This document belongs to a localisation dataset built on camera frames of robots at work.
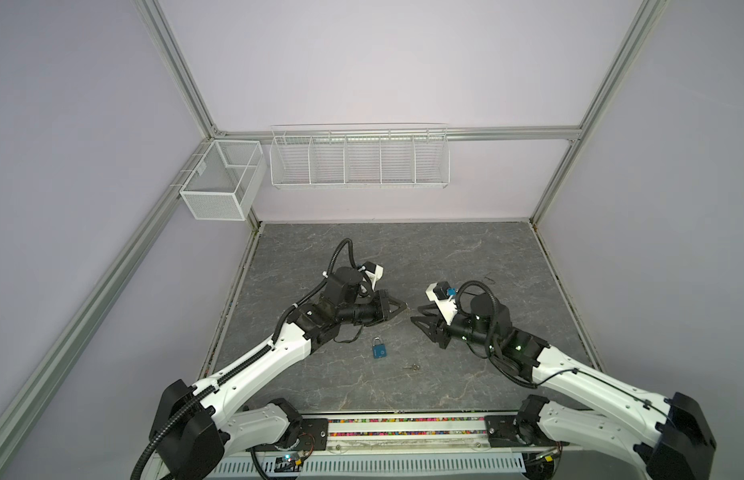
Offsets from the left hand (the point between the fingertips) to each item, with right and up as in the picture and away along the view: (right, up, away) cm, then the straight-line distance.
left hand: (407, 312), depth 71 cm
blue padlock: (-7, -15, +16) cm, 23 cm away
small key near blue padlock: (+3, -19, +14) cm, 24 cm away
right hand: (+3, -1, +2) cm, 4 cm away
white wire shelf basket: (-14, +46, +29) cm, 56 cm away
